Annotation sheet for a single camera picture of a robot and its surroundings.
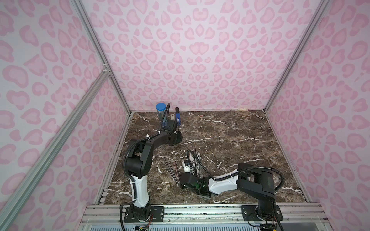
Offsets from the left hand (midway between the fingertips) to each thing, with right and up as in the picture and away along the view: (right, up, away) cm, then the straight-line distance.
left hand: (183, 138), depth 100 cm
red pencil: (-3, -18, -12) cm, 22 cm away
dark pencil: (-8, -17, -12) cm, 22 cm away
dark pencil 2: (-5, -20, -14) cm, 25 cm away
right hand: (-1, -22, -13) cm, 25 cm away
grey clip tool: (-9, +16, +13) cm, 22 cm away
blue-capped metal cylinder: (-14, +21, -4) cm, 25 cm away
